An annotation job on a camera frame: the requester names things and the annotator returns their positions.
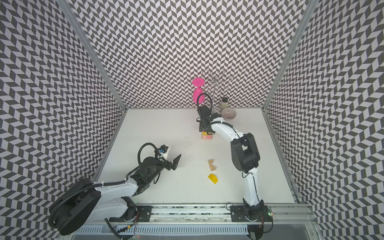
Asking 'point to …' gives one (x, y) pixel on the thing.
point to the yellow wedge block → (213, 178)
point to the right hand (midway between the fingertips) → (206, 131)
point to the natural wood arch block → (212, 168)
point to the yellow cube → (204, 133)
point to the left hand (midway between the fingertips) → (174, 151)
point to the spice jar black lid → (224, 104)
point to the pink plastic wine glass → (199, 82)
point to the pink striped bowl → (228, 114)
